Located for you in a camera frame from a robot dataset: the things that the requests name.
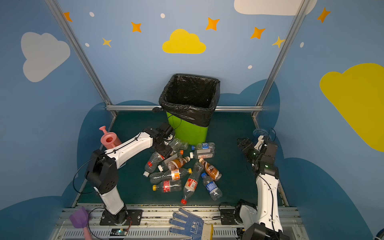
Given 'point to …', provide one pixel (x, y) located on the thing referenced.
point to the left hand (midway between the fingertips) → (165, 150)
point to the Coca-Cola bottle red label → (155, 159)
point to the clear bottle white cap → (176, 143)
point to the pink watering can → (109, 140)
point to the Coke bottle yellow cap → (168, 186)
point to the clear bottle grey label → (202, 153)
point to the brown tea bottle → (176, 163)
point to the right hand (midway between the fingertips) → (243, 142)
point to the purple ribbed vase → (258, 132)
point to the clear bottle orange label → (175, 174)
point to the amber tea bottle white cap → (211, 170)
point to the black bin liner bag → (191, 98)
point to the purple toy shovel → (79, 220)
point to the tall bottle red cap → (191, 182)
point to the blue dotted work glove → (195, 228)
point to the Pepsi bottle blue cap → (215, 192)
